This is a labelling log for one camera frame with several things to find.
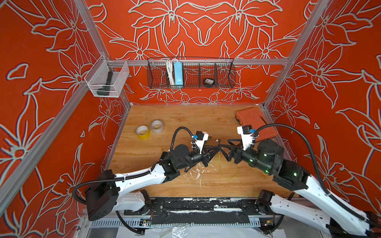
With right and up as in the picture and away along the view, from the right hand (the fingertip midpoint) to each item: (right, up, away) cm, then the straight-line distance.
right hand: (222, 141), depth 61 cm
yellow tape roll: (-47, 0, +42) cm, 63 cm away
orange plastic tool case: (+36, +10, +46) cm, 59 cm away
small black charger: (-1, +34, +35) cm, 49 cm away
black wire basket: (-13, +41, +37) cm, 56 cm away
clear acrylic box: (-65, +35, +28) cm, 79 cm away
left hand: (0, -4, +3) cm, 5 cm away
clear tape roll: (-38, +4, +46) cm, 60 cm away
